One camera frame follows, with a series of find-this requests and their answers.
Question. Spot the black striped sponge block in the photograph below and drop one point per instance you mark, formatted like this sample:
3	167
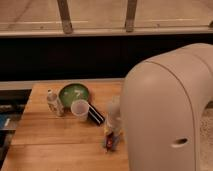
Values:
95	115

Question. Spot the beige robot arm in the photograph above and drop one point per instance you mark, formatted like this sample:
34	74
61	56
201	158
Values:
161	106

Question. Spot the right metal frame post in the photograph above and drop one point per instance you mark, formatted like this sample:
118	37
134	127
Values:
130	15

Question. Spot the metal frame post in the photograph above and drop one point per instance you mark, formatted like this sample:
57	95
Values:
65	16
130	15

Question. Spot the translucent plastic cup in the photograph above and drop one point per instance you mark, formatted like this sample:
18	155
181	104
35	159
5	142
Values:
80	109

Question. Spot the small white bottle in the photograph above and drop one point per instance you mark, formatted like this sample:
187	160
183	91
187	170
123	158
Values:
54	103

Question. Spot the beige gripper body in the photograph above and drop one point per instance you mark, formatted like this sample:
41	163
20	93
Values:
113	119

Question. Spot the green bowl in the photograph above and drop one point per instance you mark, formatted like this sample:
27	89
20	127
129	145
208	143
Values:
72	92

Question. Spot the left metal frame post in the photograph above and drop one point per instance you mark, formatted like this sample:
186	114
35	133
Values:
65	16

